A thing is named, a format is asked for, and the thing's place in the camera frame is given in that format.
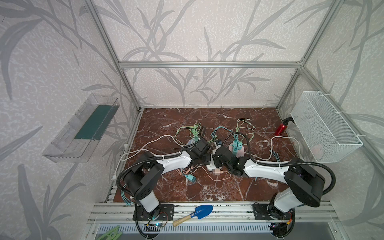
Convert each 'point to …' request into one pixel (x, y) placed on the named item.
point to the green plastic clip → (114, 234)
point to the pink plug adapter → (216, 172)
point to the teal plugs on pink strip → (237, 145)
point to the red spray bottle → (282, 127)
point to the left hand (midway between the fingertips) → (210, 155)
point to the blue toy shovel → (201, 212)
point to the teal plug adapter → (191, 177)
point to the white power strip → (212, 166)
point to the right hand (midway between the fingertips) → (215, 150)
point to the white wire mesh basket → (331, 138)
